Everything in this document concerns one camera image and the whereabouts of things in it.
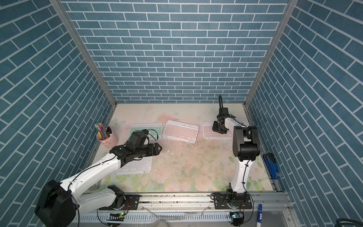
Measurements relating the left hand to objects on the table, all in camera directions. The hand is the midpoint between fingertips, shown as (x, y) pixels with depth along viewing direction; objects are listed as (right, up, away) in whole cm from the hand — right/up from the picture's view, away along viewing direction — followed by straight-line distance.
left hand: (160, 149), depth 82 cm
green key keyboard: (-1, +12, -6) cm, 14 cm away
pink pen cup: (-33, +3, +7) cm, 34 cm away
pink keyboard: (+11, +9, +20) cm, 24 cm away
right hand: (+38, +10, +22) cm, 45 cm away
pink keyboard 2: (+31, +8, +20) cm, 38 cm away
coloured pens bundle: (-37, +11, +4) cm, 38 cm away
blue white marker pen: (+52, -30, -13) cm, 61 cm away
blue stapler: (+69, -11, +5) cm, 70 cm away
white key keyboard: (-11, -11, +5) cm, 16 cm away
